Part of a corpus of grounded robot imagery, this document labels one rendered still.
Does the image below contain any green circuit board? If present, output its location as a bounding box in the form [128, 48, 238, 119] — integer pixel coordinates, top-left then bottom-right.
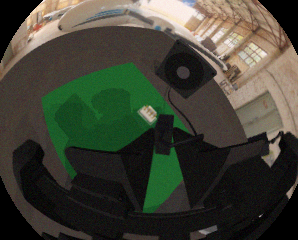
[41, 63, 190, 213]

